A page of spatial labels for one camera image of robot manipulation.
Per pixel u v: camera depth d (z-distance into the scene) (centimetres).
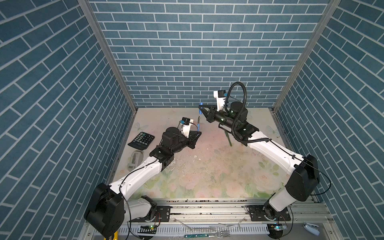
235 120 57
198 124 74
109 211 39
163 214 74
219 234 68
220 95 63
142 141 99
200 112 71
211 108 64
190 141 68
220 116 64
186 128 67
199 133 75
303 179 43
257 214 73
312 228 69
